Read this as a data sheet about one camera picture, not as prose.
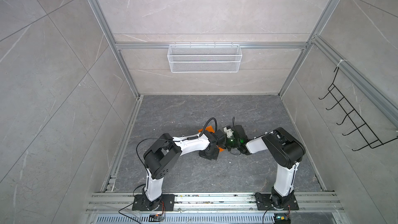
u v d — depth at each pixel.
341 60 0.70
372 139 0.60
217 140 0.71
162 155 0.50
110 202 0.75
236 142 0.81
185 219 0.70
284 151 0.52
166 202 0.73
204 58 1.01
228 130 0.92
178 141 0.52
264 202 0.73
